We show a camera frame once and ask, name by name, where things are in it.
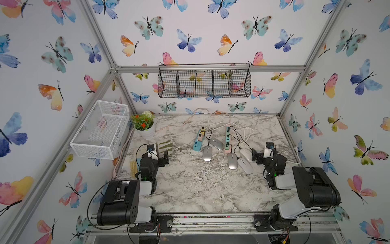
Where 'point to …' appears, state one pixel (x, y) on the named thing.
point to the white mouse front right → (246, 167)
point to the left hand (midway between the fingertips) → (160, 149)
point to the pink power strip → (228, 142)
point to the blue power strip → (198, 145)
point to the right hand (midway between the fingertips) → (262, 147)
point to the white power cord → (252, 134)
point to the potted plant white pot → (143, 123)
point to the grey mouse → (217, 143)
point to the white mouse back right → (247, 153)
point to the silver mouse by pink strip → (232, 161)
